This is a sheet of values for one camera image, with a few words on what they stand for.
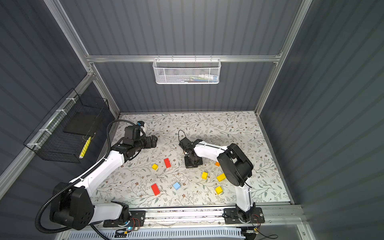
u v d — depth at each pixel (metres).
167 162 0.94
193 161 0.79
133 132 0.64
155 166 0.91
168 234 0.77
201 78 0.91
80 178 0.44
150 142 0.77
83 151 0.68
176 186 0.82
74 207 0.41
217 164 0.93
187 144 0.75
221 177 0.87
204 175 0.87
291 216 0.76
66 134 0.72
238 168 0.52
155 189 0.83
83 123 0.77
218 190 0.81
